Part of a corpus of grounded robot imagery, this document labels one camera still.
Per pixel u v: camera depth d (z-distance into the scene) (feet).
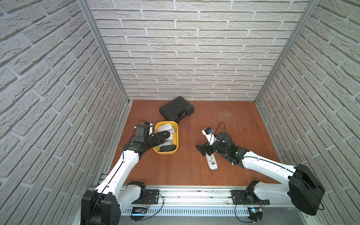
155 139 2.38
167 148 2.88
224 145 2.10
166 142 3.06
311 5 2.25
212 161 2.79
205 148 2.38
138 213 2.32
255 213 2.32
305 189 1.35
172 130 3.23
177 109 3.59
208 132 2.32
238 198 2.42
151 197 2.42
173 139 3.09
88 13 2.35
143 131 2.03
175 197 2.49
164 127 3.20
